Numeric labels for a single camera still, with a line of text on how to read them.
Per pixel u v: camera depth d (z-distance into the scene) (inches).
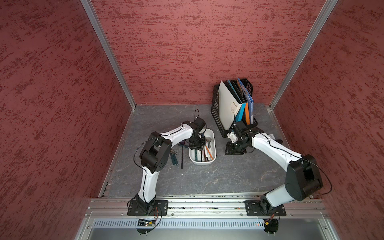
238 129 27.6
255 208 29.1
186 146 38.5
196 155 36.3
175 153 36.5
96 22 29.8
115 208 29.9
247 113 35.4
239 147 28.6
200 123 31.0
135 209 28.5
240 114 34.4
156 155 20.6
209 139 39.5
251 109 34.2
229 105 34.5
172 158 36.1
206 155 36.2
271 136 40.3
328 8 28.1
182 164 35.3
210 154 36.2
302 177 17.4
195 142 32.0
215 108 40.5
